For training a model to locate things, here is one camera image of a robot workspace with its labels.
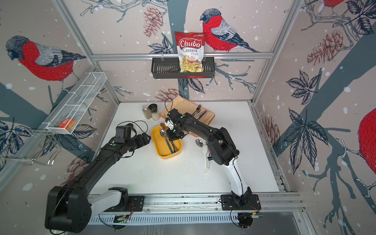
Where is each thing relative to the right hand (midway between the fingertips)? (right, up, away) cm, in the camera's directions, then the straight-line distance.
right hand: (168, 139), depth 90 cm
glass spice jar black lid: (-14, +20, +12) cm, 28 cm away
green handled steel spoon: (-5, +3, +8) cm, 9 cm away
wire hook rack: (-50, +4, -34) cm, 61 cm away
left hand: (-12, +3, -5) cm, 13 cm away
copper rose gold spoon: (-4, +9, +3) cm, 10 cm away
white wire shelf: (-48, +17, -16) cm, 53 cm away
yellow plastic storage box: (-5, -5, +4) cm, 8 cm away
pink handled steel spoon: (+20, -3, +5) cm, 20 cm away
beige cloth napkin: (+13, +6, -12) cm, 19 cm away
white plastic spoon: (+23, -7, +2) cm, 24 cm away
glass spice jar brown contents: (-18, +18, +13) cm, 29 cm away
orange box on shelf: (-41, +12, -27) cm, 50 cm away
